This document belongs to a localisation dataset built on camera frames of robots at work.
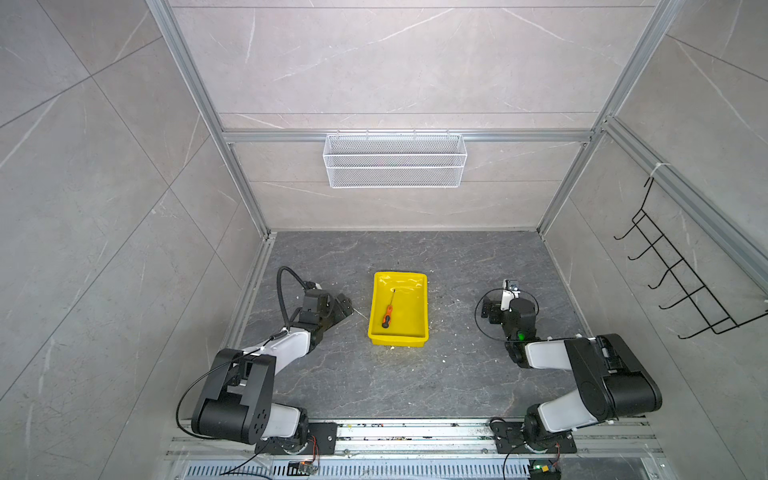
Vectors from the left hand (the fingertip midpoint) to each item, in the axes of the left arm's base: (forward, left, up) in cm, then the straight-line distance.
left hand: (341, 299), depth 93 cm
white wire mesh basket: (+40, -17, +24) cm, 50 cm away
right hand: (0, -51, 0) cm, 51 cm away
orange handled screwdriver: (-3, -15, -5) cm, 16 cm away
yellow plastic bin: (-6, -21, -4) cm, 23 cm away
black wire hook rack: (-24, -80, +29) cm, 88 cm away
